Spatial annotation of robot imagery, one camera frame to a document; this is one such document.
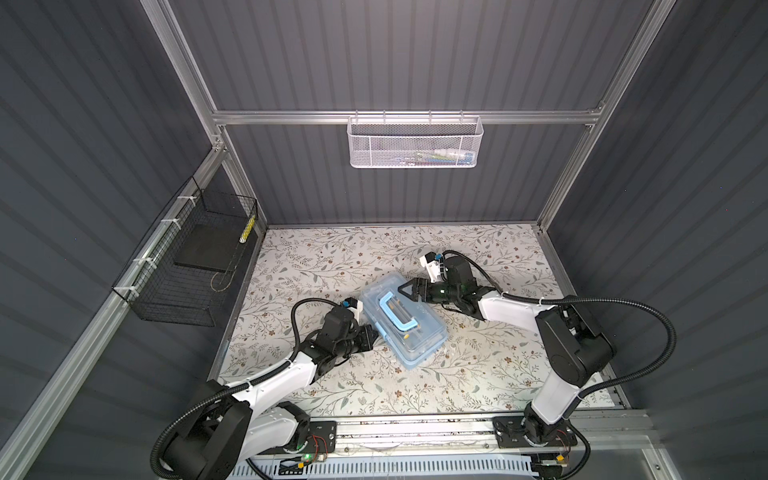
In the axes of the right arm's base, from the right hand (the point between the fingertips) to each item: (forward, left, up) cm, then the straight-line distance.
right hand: (407, 295), depth 88 cm
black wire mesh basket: (-4, +55, +19) cm, 59 cm away
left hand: (-11, +8, -3) cm, 14 cm away
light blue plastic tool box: (-12, 0, +1) cm, 12 cm away
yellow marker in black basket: (+11, +44, +18) cm, 49 cm away
